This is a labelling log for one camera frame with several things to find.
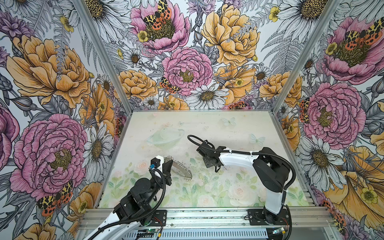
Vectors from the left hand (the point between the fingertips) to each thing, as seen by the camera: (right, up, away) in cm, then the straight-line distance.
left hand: (172, 164), depth 74 cm
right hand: (+22, -4, +19) cm, 29 cm away
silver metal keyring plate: (+4, -2, 0) cm, 4 cm away
